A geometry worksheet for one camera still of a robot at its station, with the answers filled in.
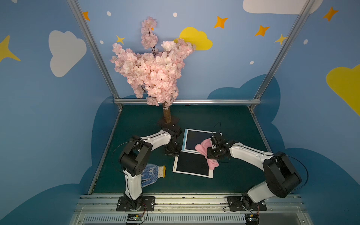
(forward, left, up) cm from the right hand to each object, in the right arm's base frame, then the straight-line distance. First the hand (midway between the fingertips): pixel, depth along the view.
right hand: (210, 153), depth 91 cm
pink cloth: (-7, -1, +1) cm, 7 cm away
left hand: (-1, +21, -1) cm, 21 cm away
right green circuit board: (-34, -21, -6) cm, 40 cm away
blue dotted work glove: (-15, +37, -2) cm, 40 cm away
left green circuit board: (-37, +41, -3) cm, 56 cm away
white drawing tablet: (-6, +11, -5) cm, 13 cm away
